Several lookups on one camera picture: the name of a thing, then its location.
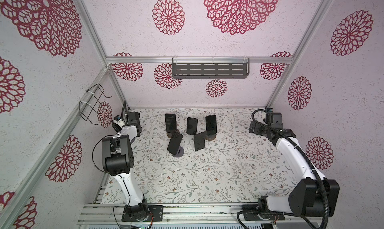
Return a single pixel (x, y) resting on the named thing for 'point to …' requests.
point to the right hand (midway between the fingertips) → (260, 124)
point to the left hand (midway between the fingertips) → (124, 134)
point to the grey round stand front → (179, 153)
